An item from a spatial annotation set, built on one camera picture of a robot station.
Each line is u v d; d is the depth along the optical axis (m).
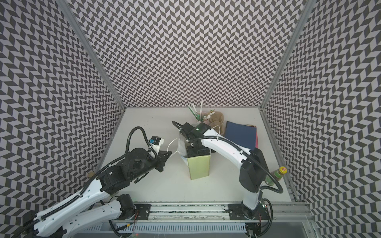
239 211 0.73
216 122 1.05
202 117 0.93
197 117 0.99
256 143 0.92
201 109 0.99
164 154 0.62
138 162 0.50
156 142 0.58
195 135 0.56
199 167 0.68
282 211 0.75
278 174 0.71
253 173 0.44
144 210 0.73
